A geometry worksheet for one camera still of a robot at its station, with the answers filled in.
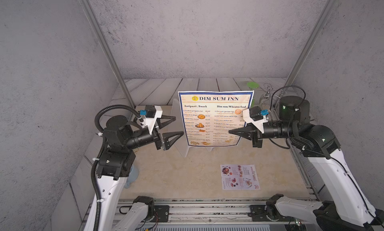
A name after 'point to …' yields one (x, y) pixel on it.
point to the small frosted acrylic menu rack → (209, 148)
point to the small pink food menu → (239, 177)
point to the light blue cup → (132, 176)
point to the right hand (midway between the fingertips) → (232, 130)
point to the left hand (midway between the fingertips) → (179, 128)
